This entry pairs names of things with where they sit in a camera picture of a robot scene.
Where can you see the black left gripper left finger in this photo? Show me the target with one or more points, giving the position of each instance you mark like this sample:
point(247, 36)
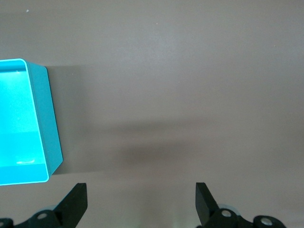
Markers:
point(73, 206)

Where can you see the teal plastic storage bin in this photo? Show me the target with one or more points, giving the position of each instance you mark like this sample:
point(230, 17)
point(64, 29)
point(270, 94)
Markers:
point(21, 114)

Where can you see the brown table mat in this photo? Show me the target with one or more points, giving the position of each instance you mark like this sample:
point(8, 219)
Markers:
point(166, 83)

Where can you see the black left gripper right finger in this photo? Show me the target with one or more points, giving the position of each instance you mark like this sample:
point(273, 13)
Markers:
point(205, 204)

